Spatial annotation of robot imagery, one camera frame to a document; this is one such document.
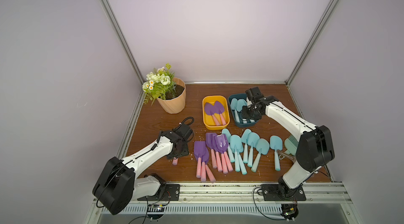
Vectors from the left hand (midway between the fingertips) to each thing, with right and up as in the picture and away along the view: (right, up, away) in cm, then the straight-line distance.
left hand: (183, 152), depth 84 cm
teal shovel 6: (+53, +3, +4) cm, 53 cm away
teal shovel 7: (+31, +25, +20) cm, 44 cm away
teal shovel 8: (+36, +26, +20) cm, 48 cm away
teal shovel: (+24, +9, +8) cm, 27 cm away
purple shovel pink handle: (+15, +22, +19) cm, 33 cm away
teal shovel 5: (+40, +5, +5) cm, 40 cm away
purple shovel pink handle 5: (+12, -1, 0) cm, 12 cm away
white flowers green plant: (-12, +37, -3) cm, 39 cm away
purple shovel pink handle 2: (+21, +23, +20) cm, 37 cm away
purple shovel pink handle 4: (+9, 0, +2) cm, 9 cm away
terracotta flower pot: (-7, +27, +9) cm, 29 cm away
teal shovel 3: (+31, +2, +2) cm, 31 cm away
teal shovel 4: (+35, +6, +6) cm, 36 cm away
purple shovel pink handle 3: (-4, -3, -5) cm, 7 cm away
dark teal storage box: (+40, +14, +13) cm, 45 cm away
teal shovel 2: (+28, +2, +2) cm, 28 cm away
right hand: (+36, +23, +5) cm, 43 cm away
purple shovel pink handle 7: (+21, +3, +3) cm, 22 cm away
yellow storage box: (+13, +16, +15) cm, 26 cm away
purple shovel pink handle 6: (+14, +7, +6) cm, 17 cm away
